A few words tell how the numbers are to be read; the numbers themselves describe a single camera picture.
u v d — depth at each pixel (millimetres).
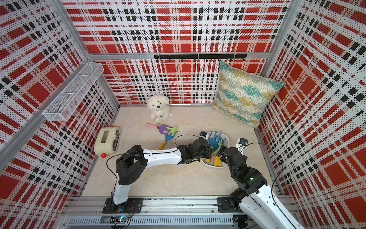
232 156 517
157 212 736
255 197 472
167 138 992
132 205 731
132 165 514
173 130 1016
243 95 906
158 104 984
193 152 663
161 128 1045
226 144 962
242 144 619
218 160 879
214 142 907
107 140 886
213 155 784
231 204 655
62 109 691
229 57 903
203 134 785
